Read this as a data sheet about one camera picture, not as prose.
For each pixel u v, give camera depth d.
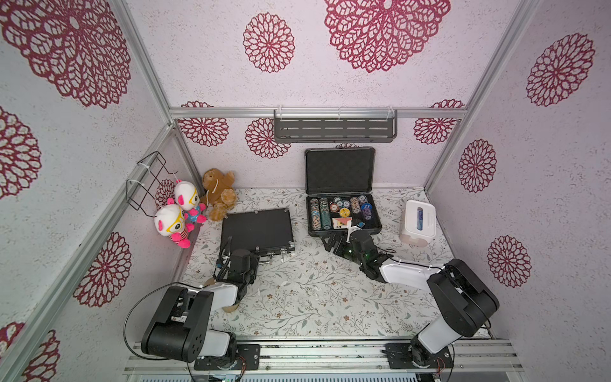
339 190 1.12
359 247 0.71
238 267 0.71
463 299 0.46
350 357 0.75
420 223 0.98
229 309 0.81
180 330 0.43
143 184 0.75
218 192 1.09
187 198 0.94
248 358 0.73
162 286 0.45
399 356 0.74
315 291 0.88
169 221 0.85
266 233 0.99
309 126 0.95
